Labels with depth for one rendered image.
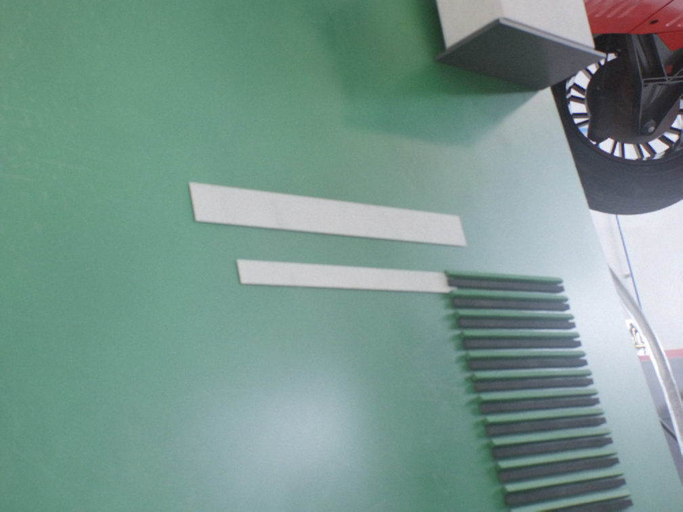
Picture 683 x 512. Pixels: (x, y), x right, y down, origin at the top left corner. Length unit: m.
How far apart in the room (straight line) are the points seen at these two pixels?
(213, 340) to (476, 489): 0.17
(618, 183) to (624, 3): 0.82
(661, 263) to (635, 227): 0.35
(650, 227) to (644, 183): 4.67
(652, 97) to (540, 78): 2.91
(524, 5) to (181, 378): 0.36
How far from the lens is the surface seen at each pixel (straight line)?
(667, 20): 3.18
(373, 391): 0.51
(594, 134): 3.65
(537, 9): 0.70
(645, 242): 8.18
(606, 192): 3.58
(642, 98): 3.64
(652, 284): 8.10
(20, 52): 0.47
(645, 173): 3.62
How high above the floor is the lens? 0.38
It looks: 16 degrees up
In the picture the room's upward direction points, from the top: 10 degrees counter-clockwise
